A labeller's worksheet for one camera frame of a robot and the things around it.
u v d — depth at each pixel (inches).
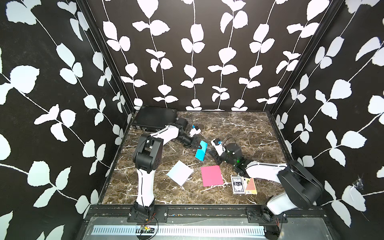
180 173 34.9
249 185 32.5
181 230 27.6
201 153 35.3
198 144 35.6
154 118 47.6
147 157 21.6
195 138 33.6
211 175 35.0
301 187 17.7
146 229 27.8
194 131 35.6
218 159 31.0
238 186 32.2
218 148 30.1
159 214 29.0
